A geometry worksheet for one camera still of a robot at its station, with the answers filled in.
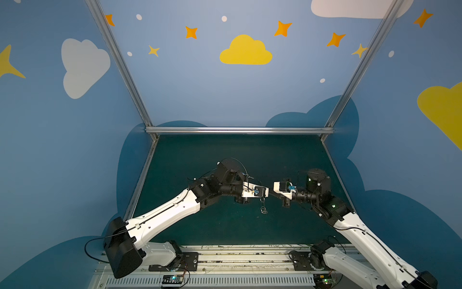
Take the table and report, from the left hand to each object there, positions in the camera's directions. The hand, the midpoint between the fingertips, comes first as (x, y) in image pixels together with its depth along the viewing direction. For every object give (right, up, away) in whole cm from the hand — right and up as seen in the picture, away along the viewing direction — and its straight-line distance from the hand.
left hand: (262, 185), depth 68 cm
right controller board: (+25, -39, +4) cm, 47 cm away
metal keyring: (+1, -10, +4) cm, 11 cm away
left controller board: (-35, -38, +3) cm, 52 cm away
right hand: (+2, 0, +1) cm, 2 cm away
